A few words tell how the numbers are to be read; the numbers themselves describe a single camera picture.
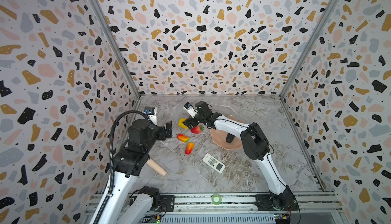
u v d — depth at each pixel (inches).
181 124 39.2
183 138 37.3
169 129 24.5
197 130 38.4
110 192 15.8
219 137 38.4
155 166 33.3
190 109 34.5
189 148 35.4
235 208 28.8
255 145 23.0
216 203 29.4
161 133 23.7
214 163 33.8
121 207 16.8
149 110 22.4
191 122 34.6
